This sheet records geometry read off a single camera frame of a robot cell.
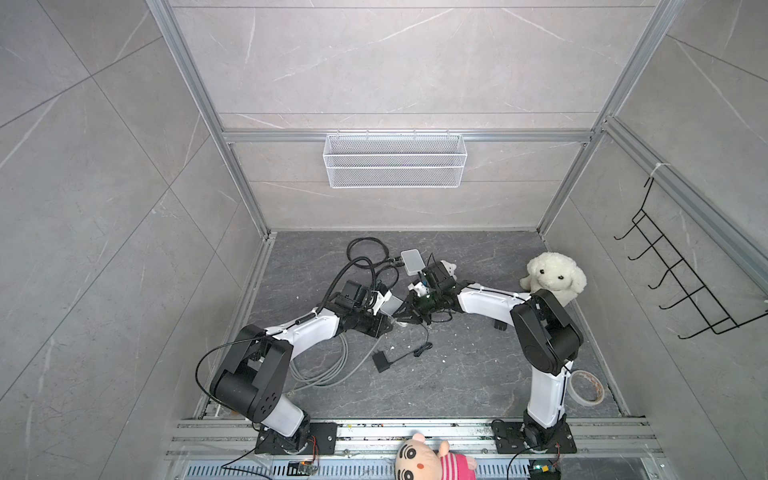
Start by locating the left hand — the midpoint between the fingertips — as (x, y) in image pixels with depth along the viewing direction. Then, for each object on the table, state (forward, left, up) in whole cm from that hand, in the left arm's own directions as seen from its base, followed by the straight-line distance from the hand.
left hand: (390, 321), depth 88 cm
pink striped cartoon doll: (-35, -5, +2) cm, 35 cm away
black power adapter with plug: (+2, -14, +17) cm, 22 cm away
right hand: (+2, -1, 0) cm, 2 cm away
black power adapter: (-11, +3, -6) cm, 12 cm away
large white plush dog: (+7, -49, +12) cm, 51 cm away
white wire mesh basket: (+48, -4, +24) cm, 54 cm away
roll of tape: (-20, -54, -6) cm, 58 cm away
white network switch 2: (+2, +1, +7) cm, 7 cm away
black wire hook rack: (-14, -67, +26) cm, 73 cm away
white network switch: (+25, -10, -3) cm, 27 cm away
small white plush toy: (+21, -22, -3) cm, 31 cm away
